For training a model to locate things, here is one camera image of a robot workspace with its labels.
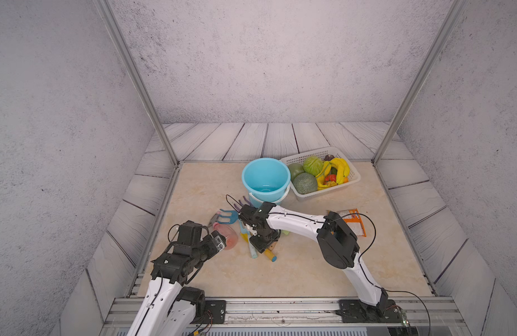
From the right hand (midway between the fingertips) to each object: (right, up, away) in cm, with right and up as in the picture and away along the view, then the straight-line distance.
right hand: (262, 248), depth 87 cm
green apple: (+16, +33, +18) cm, 41 cm away
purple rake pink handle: (-9, +18, +18) cm, 27 cm away
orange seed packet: (+40, +10, +7) cm, 42 cm away
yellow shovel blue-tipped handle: (+3, -2, -4) cm, 6 cm away
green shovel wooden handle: (+4, +1, +1) cm, 5 cm away
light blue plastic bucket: (+2, +28, +10) cm, 30 cm away
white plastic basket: (+45, +31, +18) cm, 57 cm away
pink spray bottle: (-13, +5, 0) cm, 14 cm away
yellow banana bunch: (+39, +31, +15) cm, 52 cm away
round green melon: (+19, +27, +10) cm, 34 cm away
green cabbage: (+24, +35, +15) cm, 45 cm away
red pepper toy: (+33, +29, +17) cm, 47 cm away
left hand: (-15, +5, -10) cm, 18 cm away
